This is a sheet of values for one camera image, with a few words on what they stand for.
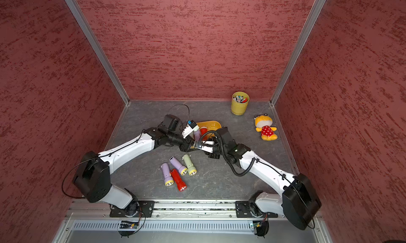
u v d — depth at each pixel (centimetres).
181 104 121
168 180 80
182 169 83
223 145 61
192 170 83
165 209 76
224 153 60
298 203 41
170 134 67
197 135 97
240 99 107
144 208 75
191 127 72
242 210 74
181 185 79
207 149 69
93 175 44
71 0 72
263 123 101
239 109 108
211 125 101
